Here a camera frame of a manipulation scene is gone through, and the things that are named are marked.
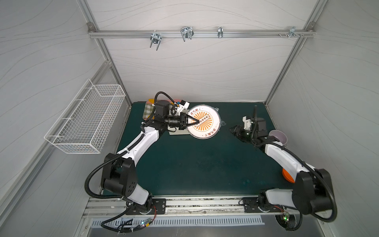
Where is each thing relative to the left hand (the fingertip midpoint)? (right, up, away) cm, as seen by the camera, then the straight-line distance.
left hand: (198, 123), depth 71 cm
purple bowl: (+56, -10, +27) cm, 63 cm away
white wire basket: (-54, -1, -3) cm, 54 cm away
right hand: (+19, -4, +15) cm, 25 cm away
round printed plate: (+6, +1, +1) cm, 6 cm away
